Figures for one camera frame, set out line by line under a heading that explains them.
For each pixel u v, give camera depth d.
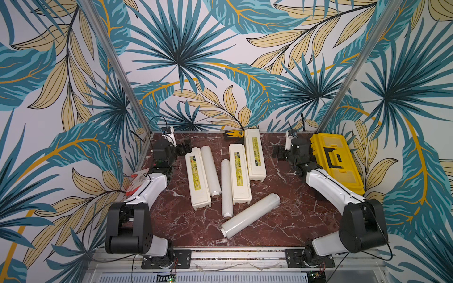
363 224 0.43
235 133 1.17
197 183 0.86
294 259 0.73
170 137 0.72
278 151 0.79
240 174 0.90
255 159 0.96
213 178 0.94
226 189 0.89
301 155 0.66
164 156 0.66
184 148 0.77
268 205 0.86
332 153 0.90
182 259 0.73
